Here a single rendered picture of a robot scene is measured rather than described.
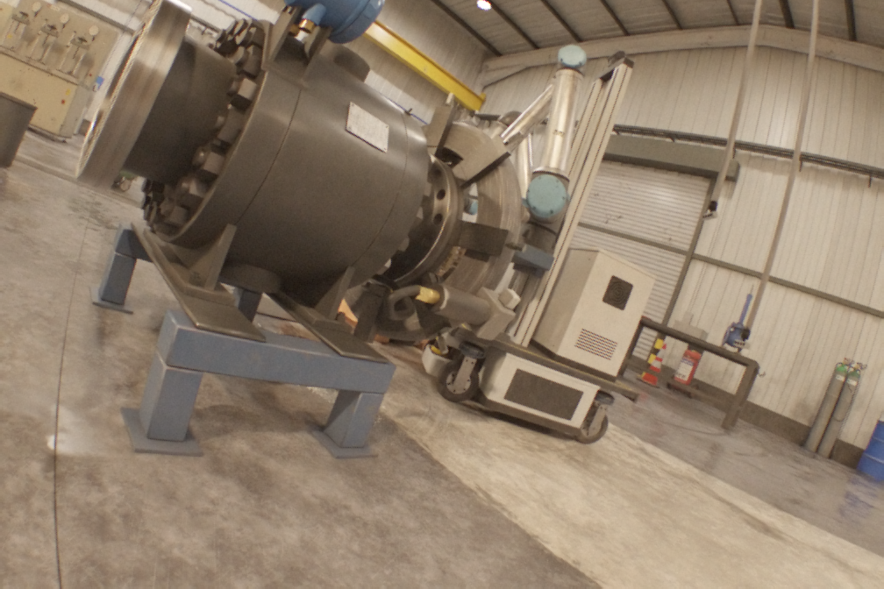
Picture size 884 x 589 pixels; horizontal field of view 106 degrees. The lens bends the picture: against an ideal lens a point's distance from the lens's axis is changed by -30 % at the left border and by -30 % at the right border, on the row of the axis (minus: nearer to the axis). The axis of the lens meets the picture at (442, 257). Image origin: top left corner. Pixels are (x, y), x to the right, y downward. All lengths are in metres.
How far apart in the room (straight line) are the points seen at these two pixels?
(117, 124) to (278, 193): 0.35
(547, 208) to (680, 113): 9.99
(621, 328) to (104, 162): 1.98
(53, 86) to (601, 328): 6.71
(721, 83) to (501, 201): 10.66
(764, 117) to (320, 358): 10.64
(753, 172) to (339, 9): 9.86
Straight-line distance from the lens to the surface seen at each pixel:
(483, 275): 1.34
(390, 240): 1.18
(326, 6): 1.03
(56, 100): 7.04
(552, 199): 1.77
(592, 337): 2.12
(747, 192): 10.29
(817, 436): 8.67
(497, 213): 1.36
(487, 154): 1.44
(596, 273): 2.08
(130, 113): 0.94
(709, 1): 12.23
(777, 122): 10.97
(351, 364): 1.07
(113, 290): 1.58
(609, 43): 13.60
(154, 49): 0.96
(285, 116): 0.97
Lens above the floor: 0.52
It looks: 1 degrees up
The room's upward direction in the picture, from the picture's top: 23 degrees clockwise
